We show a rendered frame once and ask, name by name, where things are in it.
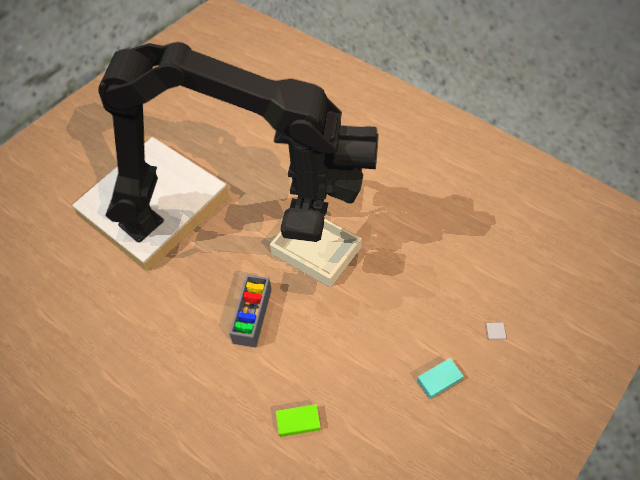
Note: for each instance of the lime green flat block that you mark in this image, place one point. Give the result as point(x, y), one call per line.
point(298, 420)

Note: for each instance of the small white square tile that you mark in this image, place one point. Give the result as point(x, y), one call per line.
point(495, 331)

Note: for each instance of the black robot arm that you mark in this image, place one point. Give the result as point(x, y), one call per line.
point(300, 112)

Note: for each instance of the blue fuse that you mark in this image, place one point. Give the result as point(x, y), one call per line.
point(246, 318)

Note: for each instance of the turquoise rectangular block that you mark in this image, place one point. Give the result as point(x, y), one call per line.
point(440, 378)

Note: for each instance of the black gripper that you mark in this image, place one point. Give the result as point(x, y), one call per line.
point(304, 220)

